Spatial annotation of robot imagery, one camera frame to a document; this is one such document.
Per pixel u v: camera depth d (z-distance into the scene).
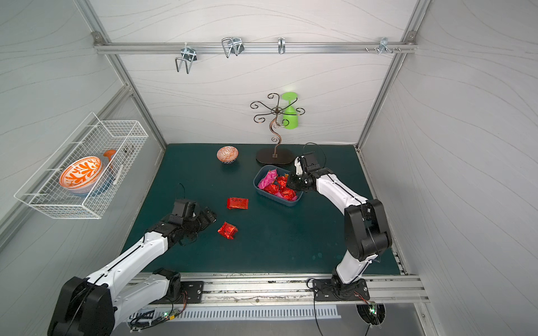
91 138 0.72
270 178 0.99
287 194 0.93
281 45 0.73
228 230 0.86
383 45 0.77
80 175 0.64
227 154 1.15
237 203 0.96
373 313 0.72
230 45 0.77
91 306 0.39
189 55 0.78
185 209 0.66
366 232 0.47
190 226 0.72
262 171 1.02
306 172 0.74
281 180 0.93
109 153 0.74
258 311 0.70
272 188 0.98
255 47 0.78
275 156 1.15
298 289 0.76
